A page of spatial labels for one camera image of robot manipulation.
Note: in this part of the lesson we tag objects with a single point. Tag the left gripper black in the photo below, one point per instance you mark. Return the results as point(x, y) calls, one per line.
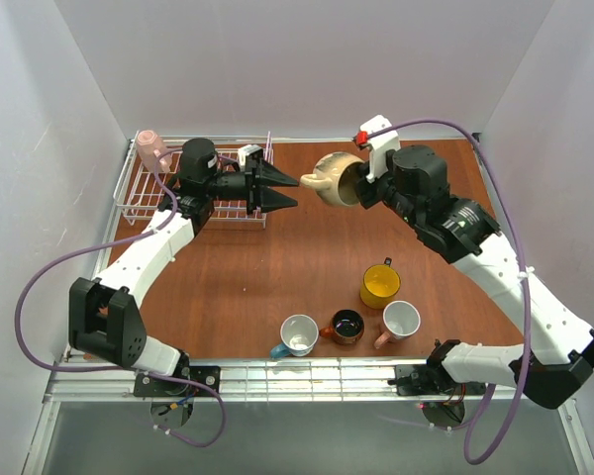
point(252, 183)

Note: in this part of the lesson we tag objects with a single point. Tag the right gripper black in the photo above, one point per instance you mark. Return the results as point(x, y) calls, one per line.
point(366, 190)

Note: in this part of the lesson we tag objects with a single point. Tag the beige speckled round mug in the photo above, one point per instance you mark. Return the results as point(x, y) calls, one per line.
point(333, 179)

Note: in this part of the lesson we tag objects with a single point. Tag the yellow enamel mug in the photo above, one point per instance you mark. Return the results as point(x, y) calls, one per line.
point(379, 285)

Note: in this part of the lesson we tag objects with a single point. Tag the pink faceted mug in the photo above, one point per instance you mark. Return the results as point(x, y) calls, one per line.
point(153, 152)

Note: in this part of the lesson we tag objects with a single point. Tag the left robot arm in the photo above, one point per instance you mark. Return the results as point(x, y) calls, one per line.
point(104, 312)

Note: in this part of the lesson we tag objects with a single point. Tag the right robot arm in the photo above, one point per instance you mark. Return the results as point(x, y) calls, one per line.
point(412, 182)

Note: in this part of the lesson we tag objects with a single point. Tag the dark brown glazed mug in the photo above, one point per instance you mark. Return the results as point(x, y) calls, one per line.
point(346, 328)

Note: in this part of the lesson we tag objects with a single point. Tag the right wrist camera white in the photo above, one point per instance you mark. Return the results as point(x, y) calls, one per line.
point(378, 137)

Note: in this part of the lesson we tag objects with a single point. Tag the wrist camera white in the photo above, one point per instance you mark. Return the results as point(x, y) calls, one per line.
point(248, 155)
point(378, 137)

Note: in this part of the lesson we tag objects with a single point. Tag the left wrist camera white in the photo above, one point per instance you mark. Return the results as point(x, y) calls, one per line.
point(248, 155)

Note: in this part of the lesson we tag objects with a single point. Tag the white wire dish rack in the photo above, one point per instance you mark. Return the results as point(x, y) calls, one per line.
point(137, 194)

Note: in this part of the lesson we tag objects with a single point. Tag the white mug pink handle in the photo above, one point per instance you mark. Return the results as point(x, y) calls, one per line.
point(400, 319)

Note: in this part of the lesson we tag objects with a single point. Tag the white mug blue handle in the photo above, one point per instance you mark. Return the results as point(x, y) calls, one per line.
point(299, 334)

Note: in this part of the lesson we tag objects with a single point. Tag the aluminium frame rail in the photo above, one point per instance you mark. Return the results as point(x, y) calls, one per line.
point(320, 379)

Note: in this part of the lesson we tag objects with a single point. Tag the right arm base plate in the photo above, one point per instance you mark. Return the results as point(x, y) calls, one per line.
point(421, 380)

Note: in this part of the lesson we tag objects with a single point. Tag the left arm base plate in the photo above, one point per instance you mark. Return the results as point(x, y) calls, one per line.
point(178, 382)

